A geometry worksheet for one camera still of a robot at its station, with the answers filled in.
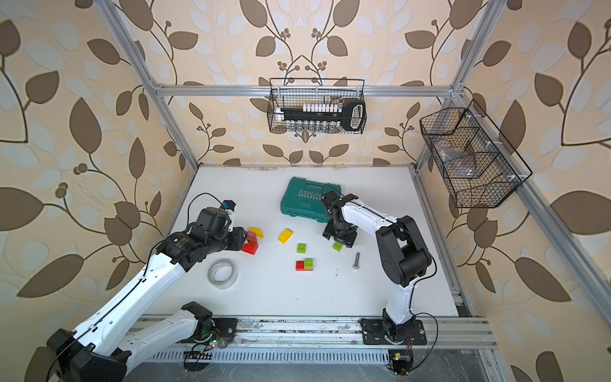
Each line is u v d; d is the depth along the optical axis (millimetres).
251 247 894
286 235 959
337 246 923
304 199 1021
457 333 751
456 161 695
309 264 864
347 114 835
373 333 733
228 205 690
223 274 861
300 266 864
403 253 492
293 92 912
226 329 739
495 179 720
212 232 574
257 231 956
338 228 785
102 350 386
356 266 873
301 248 912
